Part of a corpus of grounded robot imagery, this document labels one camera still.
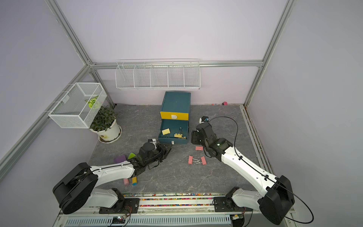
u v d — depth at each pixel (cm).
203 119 69
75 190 42
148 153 66
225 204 65
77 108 82
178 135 92
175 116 88
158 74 101
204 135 58
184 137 91
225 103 124
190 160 89
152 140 83
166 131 93
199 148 93
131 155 91
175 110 111
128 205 73
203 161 89
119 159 89
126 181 79
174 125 95
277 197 39
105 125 89
